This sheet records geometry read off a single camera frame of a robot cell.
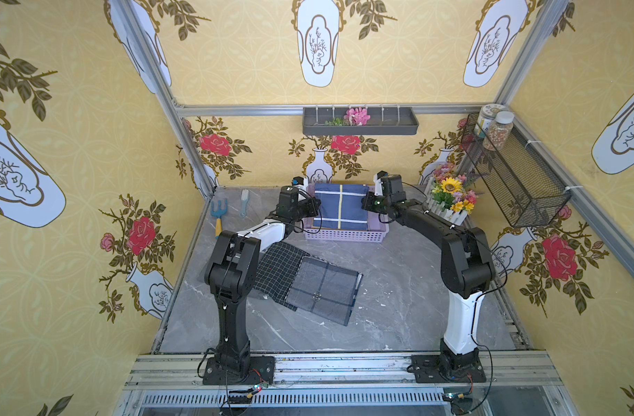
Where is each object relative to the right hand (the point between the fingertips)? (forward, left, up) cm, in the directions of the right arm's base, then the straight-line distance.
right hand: (371, 194), depth 100 cm
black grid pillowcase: (-27, +34, -11) cm, 45 cm away
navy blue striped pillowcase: (-5, +12, -1) cm, 13 cm away
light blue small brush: (+7, +55, -13) cm, 57 cm away
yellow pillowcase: (-13, +21, +6) cm, 26 cm away
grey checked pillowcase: (-33, +17, -13) cm, 39 cm away
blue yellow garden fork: (-1, +64, -13) cm, 66 cm away
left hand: (-2, +23, 0) cm, 23 cm away
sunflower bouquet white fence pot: (-1, -28, +2) cm, 28 cm away
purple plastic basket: (-12, -2, -7) cm, 14 cm away
